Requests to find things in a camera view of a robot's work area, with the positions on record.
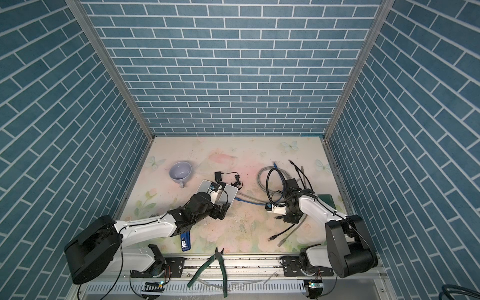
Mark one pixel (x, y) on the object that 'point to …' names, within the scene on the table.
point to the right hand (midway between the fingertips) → (288, 210)
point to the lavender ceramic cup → (179, 172)
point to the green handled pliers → (218, 255)
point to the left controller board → (154, 286)
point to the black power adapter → (218, 176)
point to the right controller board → (315, 287)
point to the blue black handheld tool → (185, 240)
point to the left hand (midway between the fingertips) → (223, 201)
